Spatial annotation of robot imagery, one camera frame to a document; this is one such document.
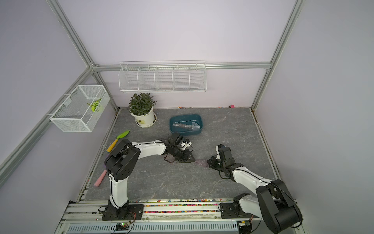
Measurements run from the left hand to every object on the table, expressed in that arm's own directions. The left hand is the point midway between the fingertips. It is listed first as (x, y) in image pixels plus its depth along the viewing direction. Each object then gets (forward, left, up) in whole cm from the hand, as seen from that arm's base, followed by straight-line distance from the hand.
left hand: (192, 161), depth 88 cm
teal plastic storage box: (+31, +3, -2) cm, 31 cm away
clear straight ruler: (+28, 0, -3) cm, 29 cm away
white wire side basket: (+25, +63, +24) cm, 72 cm away
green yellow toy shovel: (+24, +49, -2) cm, 54 cm away
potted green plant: (+35, +32, +14) cm, 50 cm away
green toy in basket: (+26, +54, +27) cm, 65 cm away
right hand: (+1, -9, -1) cm, 9 cm away
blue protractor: (+29, -4, -3) cm, 29 cm away
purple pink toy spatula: (-8, +55, -1) cm, 56 cm away
